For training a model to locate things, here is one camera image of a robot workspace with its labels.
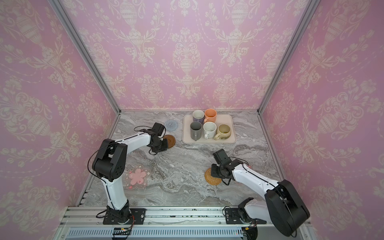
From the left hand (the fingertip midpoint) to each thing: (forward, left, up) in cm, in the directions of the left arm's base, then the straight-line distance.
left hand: (167, 148), depth 98 cm
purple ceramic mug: (+27, -20, +4) cm, 34 cm away
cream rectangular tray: (+26, -43, +1) cm, 50 cm away
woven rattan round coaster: (-20, -28, 0) cm, 34 cm away
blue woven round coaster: (+21, 0, -1) cm, 21 cm away
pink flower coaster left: (-19, +15, -2) cm, 24 cm away
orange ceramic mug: (+26, -29, +6) cm, 39 cm away
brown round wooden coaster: (+7, -2, -1) cm, 7 cm away
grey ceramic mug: (+11, -19, +9) cm, 23 cm away
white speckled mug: (+15, -28, +3) cm, 32 cm away
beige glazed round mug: (+10, -38, +6) cm, 39 cm away
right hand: (-15, -30, +1) cm, 33 cm away
